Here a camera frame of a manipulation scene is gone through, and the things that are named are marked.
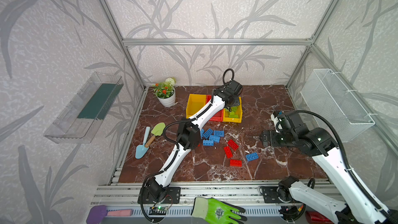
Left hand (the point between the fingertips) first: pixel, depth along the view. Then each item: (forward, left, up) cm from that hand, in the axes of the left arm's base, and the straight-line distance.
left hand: (237, 97), depth 95 cm
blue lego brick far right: (-32, -7, -12) cm, 35 cm away
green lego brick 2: (-5, +1, -13) cm, 14 cm away
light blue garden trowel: (-28, +57, -15) cm, 65 cm away
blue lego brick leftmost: (-18, +22, -12) cm, 31 cm away
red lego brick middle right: (-29, +6, -13) cm, 33 cm away
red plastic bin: (-6, +12, -13) cm, 18 cm away
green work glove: (-57, +15, -12) cm, 60 cm away
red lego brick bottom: (-35, +3, -12) cm, 38 cm away
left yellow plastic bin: (+5, +27, -13) cm, 31 cm away
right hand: (-27, -10, +9) cm, 30 cm away
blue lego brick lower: (-24, +18, -12) cm, 33 cm away
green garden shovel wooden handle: (-16, +50, -14) cm, 54 cm away
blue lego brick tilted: (-17, +18, -13) cm, 28 cm away
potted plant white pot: (+4, +46, -1) cm, 46 cm away
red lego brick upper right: (-25, +3, -13) cm, 28 cm away
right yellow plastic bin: (-4, -2, -8) cm, 10 cm away
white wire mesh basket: (-20, -35, +22) cm, 46 cm away
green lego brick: (0, +1, -13) cm, 13 cm away
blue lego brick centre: (-21, +14, -14) cm, 29 cm away
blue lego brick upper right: (-18, +11, -13) cm, 25 cm away
